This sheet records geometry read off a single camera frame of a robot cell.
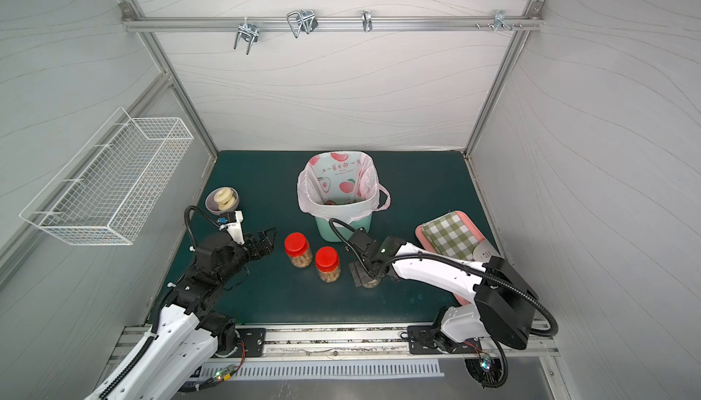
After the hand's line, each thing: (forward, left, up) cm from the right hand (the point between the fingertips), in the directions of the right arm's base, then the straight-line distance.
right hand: (367, 267), depth 83 cm
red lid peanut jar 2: (-2, +11, +7) cm, 14 cm away
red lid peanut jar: (+1, +21, +8) cm, 22 cm away
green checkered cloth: (+15, -29, -6) cm, 33 cm away
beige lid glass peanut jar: (-5, -1, 0) cm, 5 cm away
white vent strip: (-26, +10, -5) cm, 28 cm away
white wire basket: (+6, +67, +28) cm, 73 cm away
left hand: (+5, +30, +11) cm, 33 cm away
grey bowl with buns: (+21, +54, +2) cm, 58 cm away
